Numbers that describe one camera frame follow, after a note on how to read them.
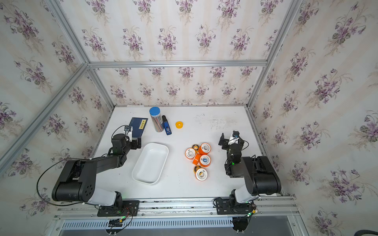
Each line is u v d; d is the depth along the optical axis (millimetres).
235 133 760
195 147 956
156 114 905
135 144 839
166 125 1043
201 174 832
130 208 722
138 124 1075
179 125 1075
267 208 710
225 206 732
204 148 899
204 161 867
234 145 724
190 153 911
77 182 441
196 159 843
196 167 859
